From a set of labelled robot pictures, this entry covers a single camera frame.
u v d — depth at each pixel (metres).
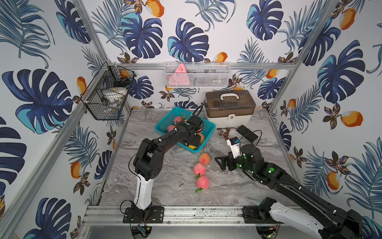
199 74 0.92
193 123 0.75
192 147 0.90
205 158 0.88
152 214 0.73
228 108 0.93
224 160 0.67
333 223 0.40
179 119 1.07
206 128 1.03
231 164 0.66
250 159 0.56
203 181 0.80
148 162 0.51
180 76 0.90
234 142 0.66
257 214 0.67
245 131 1.06
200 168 0.84
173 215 0.76
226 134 1.05
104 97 0.84
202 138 0.95
